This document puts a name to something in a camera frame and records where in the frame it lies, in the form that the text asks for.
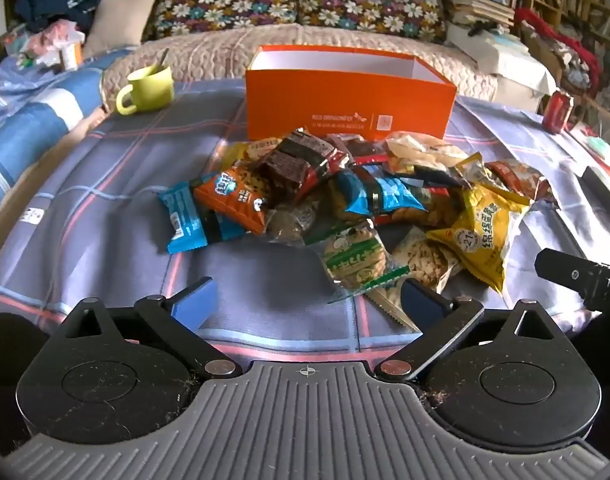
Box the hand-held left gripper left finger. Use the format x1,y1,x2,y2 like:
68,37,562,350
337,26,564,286
60,276,242,379

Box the stack of books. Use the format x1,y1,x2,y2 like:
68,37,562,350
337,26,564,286
450,0,516,28

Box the small blue snack packet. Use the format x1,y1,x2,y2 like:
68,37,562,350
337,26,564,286
158,180,246,255

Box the beige pillow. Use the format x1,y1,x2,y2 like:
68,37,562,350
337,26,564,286
82,0,162,58

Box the blue striped blanket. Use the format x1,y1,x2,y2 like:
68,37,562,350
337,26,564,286
0,47,136,221

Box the clear granola bar packet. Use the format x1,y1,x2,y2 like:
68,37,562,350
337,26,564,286
265,202,318,246

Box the dark blue clothes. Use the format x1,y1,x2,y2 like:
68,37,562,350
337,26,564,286
15,0,101,31

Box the blue cake packet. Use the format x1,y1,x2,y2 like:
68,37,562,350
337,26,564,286
330,165,428,223

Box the red soda can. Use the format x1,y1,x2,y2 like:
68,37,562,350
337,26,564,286
541,90,574,134

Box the yellow cake packet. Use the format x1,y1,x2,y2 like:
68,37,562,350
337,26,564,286
220,137,286,176

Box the crumpled plastic bags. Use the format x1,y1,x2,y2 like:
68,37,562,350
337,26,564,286
5,19,86,68

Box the clear cookie packet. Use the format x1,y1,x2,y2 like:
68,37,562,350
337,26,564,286
362,227,463,333

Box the orange cardboard box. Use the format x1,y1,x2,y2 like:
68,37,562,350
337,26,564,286
245,45,458,142

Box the pale bread packet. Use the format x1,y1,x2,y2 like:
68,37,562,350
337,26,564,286
385,131,468,173

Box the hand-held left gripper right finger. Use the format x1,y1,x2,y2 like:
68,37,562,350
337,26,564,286
375,278,558,381

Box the dark brown chocolate packet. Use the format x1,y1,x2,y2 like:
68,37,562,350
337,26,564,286
255,129,351,206

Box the red knitted cloth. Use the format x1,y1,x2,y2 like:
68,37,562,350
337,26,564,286
515,7,600,91

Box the white bottle orange label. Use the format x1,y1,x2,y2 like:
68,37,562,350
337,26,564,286
60,42,82,72

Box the orange cookie packet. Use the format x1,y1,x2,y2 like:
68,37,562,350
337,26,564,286
192,170,271,235

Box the large yellow snack packet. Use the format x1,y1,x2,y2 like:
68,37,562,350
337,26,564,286
426,182,533,295

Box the green mug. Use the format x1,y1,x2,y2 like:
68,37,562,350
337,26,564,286
116,65,175,116

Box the red brown snack packet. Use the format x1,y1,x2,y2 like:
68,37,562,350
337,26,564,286
485,159,556,206

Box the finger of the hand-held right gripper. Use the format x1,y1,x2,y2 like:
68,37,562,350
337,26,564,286
535,247,610,311

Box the plaid blue sheet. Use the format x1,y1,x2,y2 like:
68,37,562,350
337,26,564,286
0,80,610,356

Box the beige quilted blanket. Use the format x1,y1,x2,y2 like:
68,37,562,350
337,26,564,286
101,25,498,111

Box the white box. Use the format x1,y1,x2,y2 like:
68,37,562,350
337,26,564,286
447,25,556,111

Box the green white cracker packet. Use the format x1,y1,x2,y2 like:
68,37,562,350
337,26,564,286
317,220,411,306

